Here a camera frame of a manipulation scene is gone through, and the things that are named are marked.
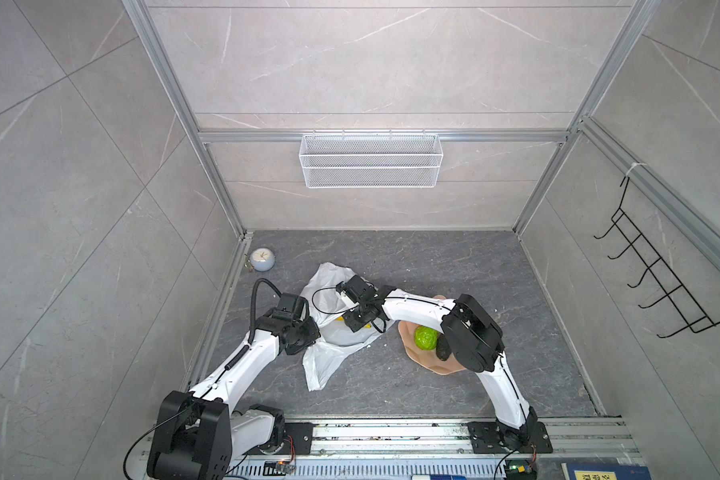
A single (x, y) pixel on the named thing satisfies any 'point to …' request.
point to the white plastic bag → (327, 310)
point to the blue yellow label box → (605, 471)
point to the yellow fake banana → (368, 326)
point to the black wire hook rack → (677, 302)
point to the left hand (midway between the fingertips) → (316, 328)
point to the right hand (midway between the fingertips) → (351, 316)
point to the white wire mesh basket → (371, 161)
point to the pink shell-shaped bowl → (427, 358)
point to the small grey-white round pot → (262, 259)
